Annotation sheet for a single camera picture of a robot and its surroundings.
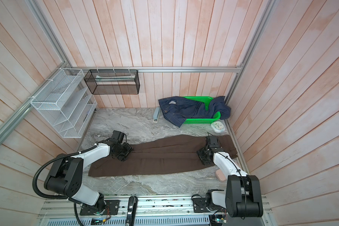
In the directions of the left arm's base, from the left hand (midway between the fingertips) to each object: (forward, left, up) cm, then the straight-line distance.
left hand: (132, 154), depth 91 cm
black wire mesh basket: (+51, +19, +21) cm, 58 cm away
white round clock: (+22, -62, +1) cm, 66 cm away
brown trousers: (-1, -18, +1) cm, 18 cm away
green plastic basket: (+47, -56, +5) cm, 74 cm away
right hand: (0, -43, +1) cm, 43 cm away
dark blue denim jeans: (+36, -32, +6) cm, 48 cm away
